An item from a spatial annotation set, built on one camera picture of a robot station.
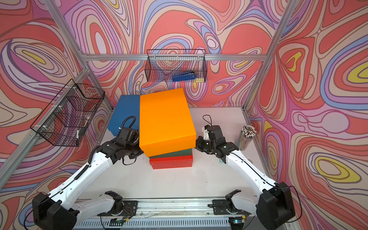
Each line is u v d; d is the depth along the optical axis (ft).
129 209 2.39
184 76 2.97
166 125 2.13
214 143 1.99
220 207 2.36
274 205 1.29
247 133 2.70
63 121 2.44
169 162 2.48
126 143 1.92
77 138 2.36
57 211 1.22
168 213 2.41
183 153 2.25
